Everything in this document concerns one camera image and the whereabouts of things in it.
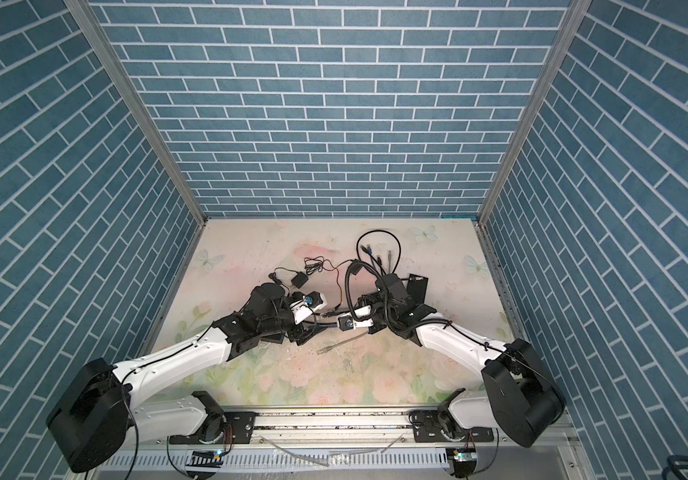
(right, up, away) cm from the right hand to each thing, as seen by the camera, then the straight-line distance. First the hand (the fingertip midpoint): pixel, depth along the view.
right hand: (352, 299), depth 85 cm
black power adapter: (-19, +4, +16) cm, 25 cm away
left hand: (-9, -3, -3) cm, 10 cm away
